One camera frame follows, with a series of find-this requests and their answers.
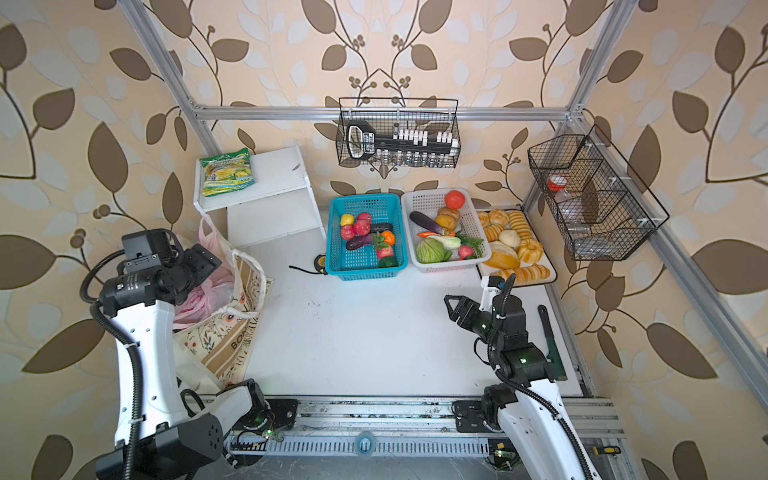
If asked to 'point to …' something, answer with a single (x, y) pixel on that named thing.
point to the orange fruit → (389, 238)
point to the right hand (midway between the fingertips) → (454, 305)
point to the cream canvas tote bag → (215, 355)
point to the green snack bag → (227, 172)
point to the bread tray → (515, 247)
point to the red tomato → (455, 199)
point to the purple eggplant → (425, 222)
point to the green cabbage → (430, 250)
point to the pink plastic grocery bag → (214, 291)
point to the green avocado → (389, 261)
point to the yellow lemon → (347, 220)
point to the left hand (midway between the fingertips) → (203, 264)
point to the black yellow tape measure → (319, 265)
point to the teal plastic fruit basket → (366, 236)
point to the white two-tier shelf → (280, 205)
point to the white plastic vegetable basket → (428, 201)
